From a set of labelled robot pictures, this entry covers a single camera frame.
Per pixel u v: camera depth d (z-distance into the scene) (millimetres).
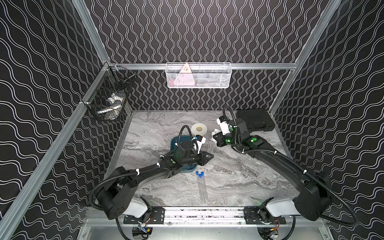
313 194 408
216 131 804
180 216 763
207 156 754
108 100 842
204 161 732
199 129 1098
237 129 598
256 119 1063
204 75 1263
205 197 800
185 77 895
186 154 640
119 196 423
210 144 761
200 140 743
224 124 716
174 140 953
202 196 804
